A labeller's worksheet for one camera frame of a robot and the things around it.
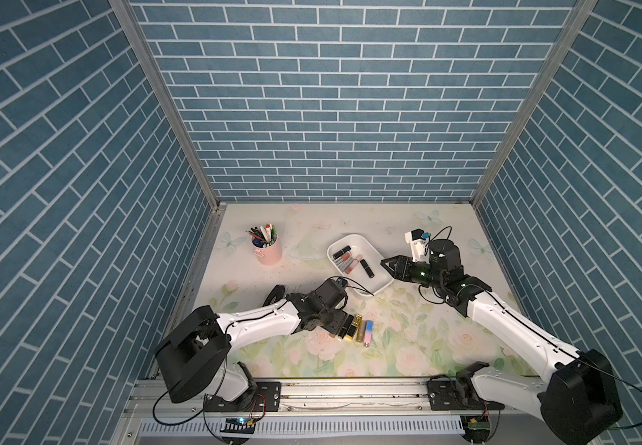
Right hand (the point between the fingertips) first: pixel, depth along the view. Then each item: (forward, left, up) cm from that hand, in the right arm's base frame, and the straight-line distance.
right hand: (387, 264), depth 80 cm
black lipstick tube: (+9, +5, -17) cm, 20 cm away
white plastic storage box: (+5, +7, -21) cm, 22 cm away
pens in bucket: (+13, +42, -7) cm, 44 cm away
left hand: (-12, +12, -15) cm, 22 cm away
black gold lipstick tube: (-13, +9, -17) cm, 23 cm away
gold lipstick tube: (-13, +6, -17) cm, 22 cm away
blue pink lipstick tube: (-14, +4, -18) cm, 23 cm away
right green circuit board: (-34, -26, -22) cm, 48 cm away
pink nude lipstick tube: (+9, +10, -17) cm, 22 cm away
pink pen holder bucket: (+8, +40, -12) cm, 42 cm away
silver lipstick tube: (+10, +13, -16) cm, 23 cm away
